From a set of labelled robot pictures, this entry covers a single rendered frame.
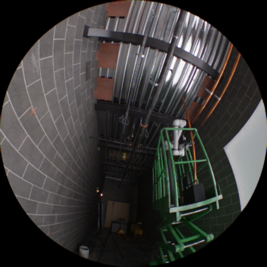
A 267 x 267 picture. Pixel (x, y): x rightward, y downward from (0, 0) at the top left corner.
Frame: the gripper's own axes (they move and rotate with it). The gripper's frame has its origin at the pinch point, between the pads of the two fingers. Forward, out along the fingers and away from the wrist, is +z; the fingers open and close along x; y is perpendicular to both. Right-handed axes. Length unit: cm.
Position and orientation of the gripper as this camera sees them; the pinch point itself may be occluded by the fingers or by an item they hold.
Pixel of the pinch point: (192, 142)
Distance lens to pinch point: 169.9
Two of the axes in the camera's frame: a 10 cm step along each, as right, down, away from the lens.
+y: 0.3, -9.4, 3.5
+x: 9.5, 1.3, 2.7
